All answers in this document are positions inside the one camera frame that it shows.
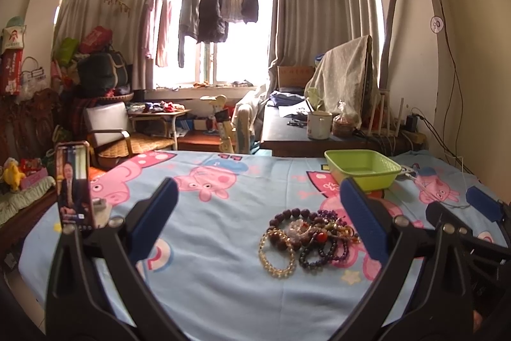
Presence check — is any dark purple bead bracelet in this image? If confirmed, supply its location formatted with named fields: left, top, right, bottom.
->
left=298, top=236, right=350, bottom=271

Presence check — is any red and mixed bead bracelet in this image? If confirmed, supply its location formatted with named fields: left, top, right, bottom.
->
left=294, top=218, right=361, bottom=246

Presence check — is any yellow crystal bead bracelet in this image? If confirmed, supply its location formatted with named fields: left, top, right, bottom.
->
left=258, top=228, right=298, bottom=280

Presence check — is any green plastic basket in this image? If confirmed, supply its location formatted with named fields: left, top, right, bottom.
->
left=324, top=149, right=402, bottom=192

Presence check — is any white wifi router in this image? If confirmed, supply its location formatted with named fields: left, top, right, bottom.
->
left=366, top=89, right=404, bottom=138

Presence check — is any smartphone on stand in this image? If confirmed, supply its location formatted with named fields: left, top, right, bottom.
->
left=55, top=141, right=96, bottom=231

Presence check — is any yellow plush toy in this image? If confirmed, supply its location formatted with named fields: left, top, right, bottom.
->
left=2, top=159, right=26, bottom=192

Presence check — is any white wooden armchair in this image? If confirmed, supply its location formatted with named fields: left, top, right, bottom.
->
left=84, top=102, right=174, bottom=170

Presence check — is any woven snack basket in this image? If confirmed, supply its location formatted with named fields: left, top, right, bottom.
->
left=332, top=100, right=359, bottom=138

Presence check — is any white enamel mug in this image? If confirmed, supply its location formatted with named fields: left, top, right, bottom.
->
left=307, top=111, right=333, bottom=140

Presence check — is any small low table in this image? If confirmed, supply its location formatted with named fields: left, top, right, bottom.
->
left=127, top=109, right=190, bottom=151

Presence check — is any cloth covered monitor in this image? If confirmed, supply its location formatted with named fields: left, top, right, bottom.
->
left=305, top=35, right=379, bottom=128

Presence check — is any dark wooden desk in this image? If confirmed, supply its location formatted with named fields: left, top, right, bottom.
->
left=261, top=104, right=423, bottom=158

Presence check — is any black duffel bag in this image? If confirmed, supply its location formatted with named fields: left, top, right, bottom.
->
left=77, top=51, right=131, bottom=97

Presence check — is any dark hanging jacket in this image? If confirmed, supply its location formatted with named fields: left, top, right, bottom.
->
left=197, top=0, right=229, bottom=43

